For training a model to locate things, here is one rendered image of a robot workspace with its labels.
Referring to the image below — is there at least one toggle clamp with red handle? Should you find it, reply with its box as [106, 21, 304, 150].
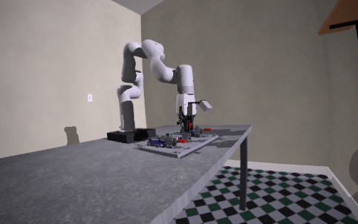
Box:
[193, 125, 212, 137]
[177, 119, 192, 142]
[157, 134, 186, 148]

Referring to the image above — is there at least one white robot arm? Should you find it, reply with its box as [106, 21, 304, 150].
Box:
[117, 39, 194, 133]

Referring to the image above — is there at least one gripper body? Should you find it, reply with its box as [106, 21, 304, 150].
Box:
[177, 93, 196, 116]

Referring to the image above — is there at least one blue rectangular plate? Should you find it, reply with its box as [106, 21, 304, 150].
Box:
[147, 140, 166, 146]

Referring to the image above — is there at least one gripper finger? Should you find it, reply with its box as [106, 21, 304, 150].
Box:
[178, 107, 190, 131]
[189, 115, 195, 131]

